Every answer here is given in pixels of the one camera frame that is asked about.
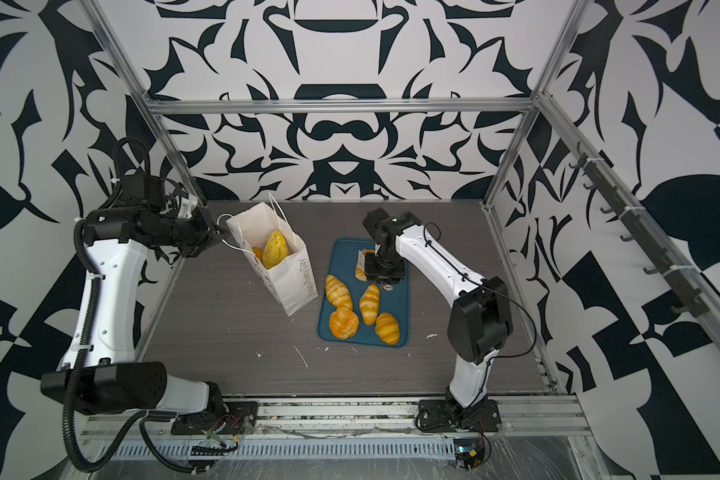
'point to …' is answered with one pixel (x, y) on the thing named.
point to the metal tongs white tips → (384, 285)
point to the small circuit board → (469, 452)
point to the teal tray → (340, 260)
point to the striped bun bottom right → (387, 328)
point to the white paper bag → (291, 279)
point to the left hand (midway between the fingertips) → (227, 228)
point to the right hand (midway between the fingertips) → (374, 279)
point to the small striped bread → (360, 268)
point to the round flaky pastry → (343, 322)
